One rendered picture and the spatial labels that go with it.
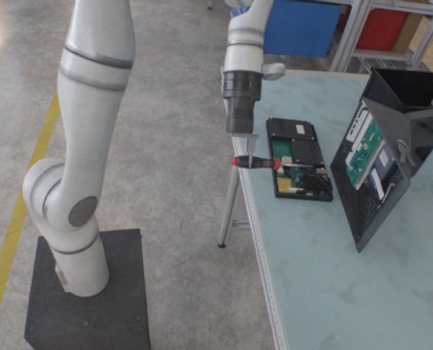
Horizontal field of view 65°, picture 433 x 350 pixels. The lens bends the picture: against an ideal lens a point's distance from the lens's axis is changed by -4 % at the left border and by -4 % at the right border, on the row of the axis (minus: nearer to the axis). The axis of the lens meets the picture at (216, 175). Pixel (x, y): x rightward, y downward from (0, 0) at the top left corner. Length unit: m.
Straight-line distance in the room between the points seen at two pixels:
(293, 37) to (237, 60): 1.68
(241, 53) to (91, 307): 0.59
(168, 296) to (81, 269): 1.05
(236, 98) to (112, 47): 0.28
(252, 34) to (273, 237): 0.39
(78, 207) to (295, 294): 0.40
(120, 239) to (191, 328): 0.88
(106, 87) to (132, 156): 1.82
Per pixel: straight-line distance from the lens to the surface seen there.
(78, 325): 0.80
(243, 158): 0.70
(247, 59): 0.69
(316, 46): 2.43
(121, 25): 0.49
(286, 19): 2.29
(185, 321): 1.69
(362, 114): 0.81
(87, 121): 0.50
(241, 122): 0.67
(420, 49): 2.69
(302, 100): 1.12
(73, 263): 0.70
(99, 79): 0.48
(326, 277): 0.71
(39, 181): 0.58
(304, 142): 0.92
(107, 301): 0.81
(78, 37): 0.48
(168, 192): 2.08
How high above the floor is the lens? 1.58
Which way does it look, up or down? 46 degrees down
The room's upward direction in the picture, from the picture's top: 9 degrees clockwise
